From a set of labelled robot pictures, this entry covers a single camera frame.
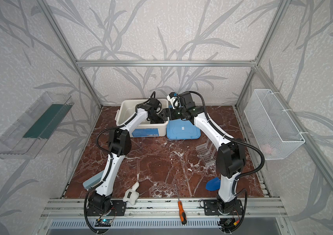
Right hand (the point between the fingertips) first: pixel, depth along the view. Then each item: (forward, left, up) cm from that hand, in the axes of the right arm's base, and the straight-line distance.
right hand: (165, 109), depth 84 cm
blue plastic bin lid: (+3, -7, -25) cm, 26 cm away
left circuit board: (-52, +30, -26) cm, 65 cm away
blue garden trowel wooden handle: (-34, -27, -26) cm, 51 cm away
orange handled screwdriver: (-49, -9, -23) cm, 55 cm away
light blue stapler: (-34, +39, -20) cm, 55 cm away
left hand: (+7, +1, -18) cm, 19 cm away
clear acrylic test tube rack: (-16, -26, -24) cm, 39 cm away
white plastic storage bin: (+11, +29, -11) cm, 33 cm away
